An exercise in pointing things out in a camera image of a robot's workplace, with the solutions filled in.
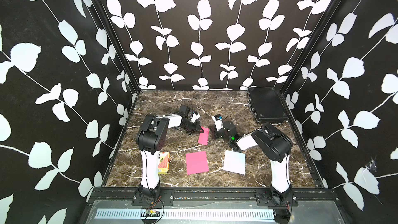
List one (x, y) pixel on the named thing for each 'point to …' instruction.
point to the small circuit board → (152, 213)
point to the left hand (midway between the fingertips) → (204, 129)
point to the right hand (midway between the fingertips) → (207, 125)
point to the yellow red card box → (163, 167)
